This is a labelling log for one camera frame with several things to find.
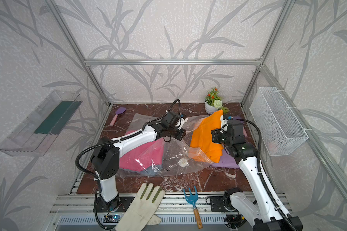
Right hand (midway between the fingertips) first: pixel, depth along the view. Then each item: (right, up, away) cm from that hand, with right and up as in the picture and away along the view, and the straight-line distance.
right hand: (212, 130), depth 77 cm
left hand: (-14, -4, +10) cm, 17 cm away
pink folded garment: (-36, -16, +6) cm, 39 cm away
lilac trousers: (+4, -14, -9) cm, 17 cm away
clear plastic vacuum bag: (-27, -16, +6) cm, 32 cm away
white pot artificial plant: (+6, +16, +26) cm, 31 cm away
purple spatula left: (-67, +12, +38) cm, 78 cm away
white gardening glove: (-37, -40, -6) cm, 55 cm away
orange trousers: (-5, -9, +4) cm, 11 cm away
